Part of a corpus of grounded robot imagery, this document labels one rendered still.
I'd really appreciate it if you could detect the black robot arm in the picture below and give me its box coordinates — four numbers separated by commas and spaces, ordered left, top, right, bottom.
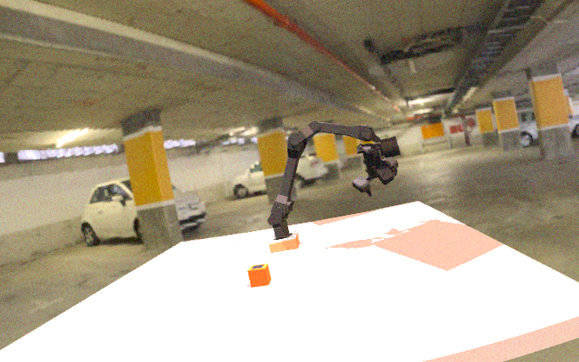
267, 120, 400, 241

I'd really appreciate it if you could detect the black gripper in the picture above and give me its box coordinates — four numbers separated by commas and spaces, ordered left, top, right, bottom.
352, 157, 398, 197

